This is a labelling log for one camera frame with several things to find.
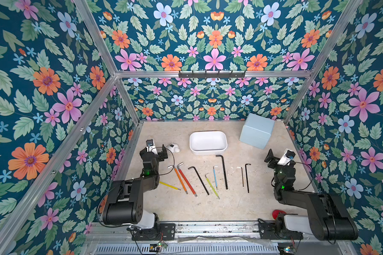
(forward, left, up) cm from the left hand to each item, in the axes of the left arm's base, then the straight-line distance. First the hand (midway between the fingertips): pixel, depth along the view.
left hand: (156, 146), depth 90 cm
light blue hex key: (-15, -33, -14) cm, 39 cm away
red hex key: (-17, -16, -13) cm, 27 cm away
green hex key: (-21, -31, -13) cm, 39 cm away
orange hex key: (-7, -7, -12) cm, 16 cm away
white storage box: (+9, -31, -13) cm, 35 cm away
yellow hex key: (-19, -7, -13) cm, 24 cm away
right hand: (-11, -69, +1) cm, 70 cm away
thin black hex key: (-17, -52, -12) cm, 56 cm away
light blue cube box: (+4, -60, +3) cm, 61 cm away
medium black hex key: (-9, -21, -13) cm, 26 cm away
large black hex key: (-12, -39, -13) cm, 43 cm away
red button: (-38, -61, -13) cm, 73 cm away
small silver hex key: (-16, -49, -13) cm, 54 cm away
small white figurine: (+5, -8, -10) cm, 14 cm away
